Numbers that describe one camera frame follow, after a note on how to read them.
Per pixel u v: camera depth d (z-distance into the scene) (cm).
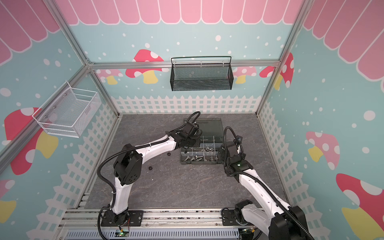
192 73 97
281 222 39
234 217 74
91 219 76
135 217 75
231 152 62
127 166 52
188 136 73
